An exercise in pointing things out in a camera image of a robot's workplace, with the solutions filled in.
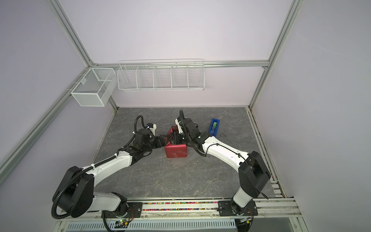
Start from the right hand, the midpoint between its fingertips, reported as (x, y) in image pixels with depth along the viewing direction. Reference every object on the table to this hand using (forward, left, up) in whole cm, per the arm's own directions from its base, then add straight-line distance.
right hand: (172, 138), depth 81 cm
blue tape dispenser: (+17, -27, -13) cm, 35 cm away
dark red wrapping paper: (-3, -1, -10) cm, 10 cm away
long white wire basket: (+46, +1, +11) cm, 47 cm away
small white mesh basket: (+34, +54, +10) cm, 64 cm away
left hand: (+2, +4, -5) cm, 6 cm away
